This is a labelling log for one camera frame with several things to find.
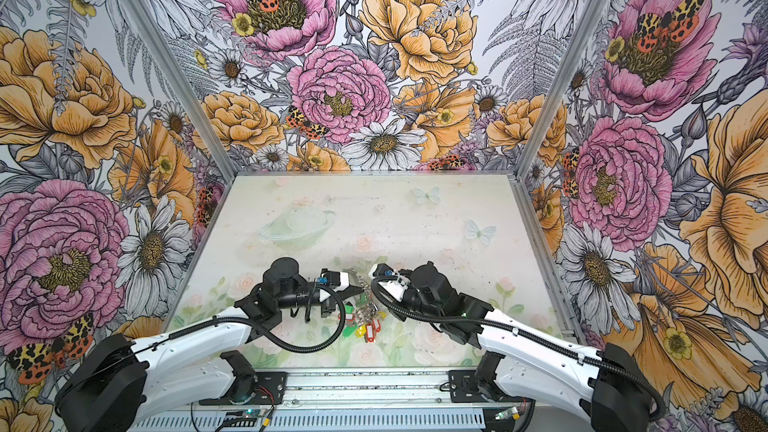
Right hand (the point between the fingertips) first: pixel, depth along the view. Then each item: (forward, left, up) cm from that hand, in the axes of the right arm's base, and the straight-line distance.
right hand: (382, 292), depth 75 cm
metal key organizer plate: (+3, +6, +2) cm, 7 cm away
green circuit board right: (-24, -29, -15) cm, 41 cm away
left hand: (0, +5, -1) cm, 5 cm away
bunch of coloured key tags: (-1, +6, -16) cm, 17 cm away
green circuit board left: (-22, +32, -14) cm, 41 cm away
